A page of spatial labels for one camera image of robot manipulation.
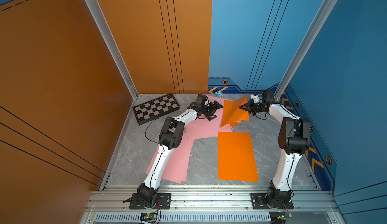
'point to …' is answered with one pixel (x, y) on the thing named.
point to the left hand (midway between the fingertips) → (221, 108)
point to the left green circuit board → (148, 217)
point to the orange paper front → (236, 160)
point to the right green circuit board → (283, 217)
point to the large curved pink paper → (176, 166)
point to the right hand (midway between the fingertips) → (240, 106)
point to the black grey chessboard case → (149, 111)
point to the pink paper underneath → (202, 128)
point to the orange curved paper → (232, 113)
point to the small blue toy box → (219, 94)
